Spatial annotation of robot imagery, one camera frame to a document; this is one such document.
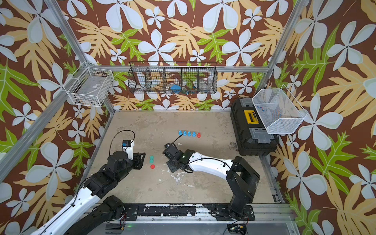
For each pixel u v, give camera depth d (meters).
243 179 0.44
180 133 1.05
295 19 0.72
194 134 1.04
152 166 0.91
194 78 0.98
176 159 0.63
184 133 1.04
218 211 0.74
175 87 0.97
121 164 0.56
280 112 0.83
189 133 1.03
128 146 0.64
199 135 1.04
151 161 0.93
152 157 0.95
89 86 0.86
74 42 0.80
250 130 0.86
